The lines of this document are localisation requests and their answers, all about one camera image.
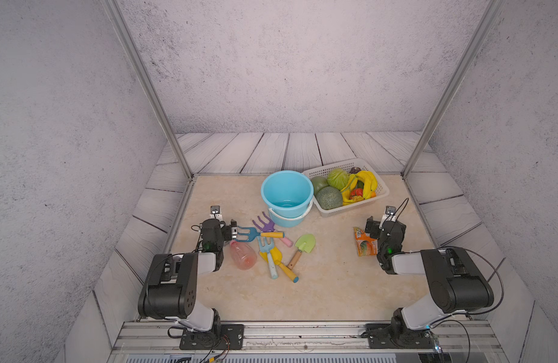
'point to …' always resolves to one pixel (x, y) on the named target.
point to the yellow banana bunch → (370, 184)
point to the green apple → (318, 182)
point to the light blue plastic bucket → (289, 197)
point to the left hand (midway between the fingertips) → (223, 219)
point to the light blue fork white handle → (266, 246)
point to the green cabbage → (338, 178)
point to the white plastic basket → (351, 166)
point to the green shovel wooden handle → (305, 243)
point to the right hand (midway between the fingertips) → (386, 217)
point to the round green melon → (329, 197)
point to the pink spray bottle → (243, 255)
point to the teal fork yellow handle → (253, 234)
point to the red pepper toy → (358, 192)
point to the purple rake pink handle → (269, 227)
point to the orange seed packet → (366, 245)
